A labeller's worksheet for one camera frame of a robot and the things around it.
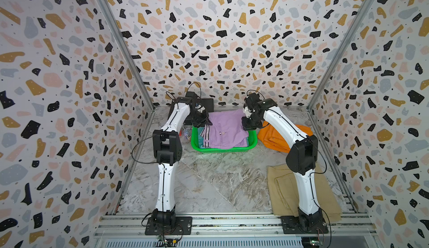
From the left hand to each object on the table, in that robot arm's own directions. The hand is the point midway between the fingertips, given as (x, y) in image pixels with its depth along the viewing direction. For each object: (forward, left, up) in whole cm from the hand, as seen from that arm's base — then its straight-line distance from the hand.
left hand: (213, 122), depth 96 cm
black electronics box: (+24, +4, -7) cm, 25 cm away
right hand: (-5, -17, +1) cm, 18 cm away
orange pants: (-7, -34, -7) cm, 36 cm away
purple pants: (-5, -8, -2) cm, 9 cm away
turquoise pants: (-7, +7, -6) cm, 12 cm away
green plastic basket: (-11, -22, -6) cm, 25 cm away
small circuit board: (-55, +18, -14) cm, 59 cm away
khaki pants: (-36, -36, -12) cm, 52 cm away
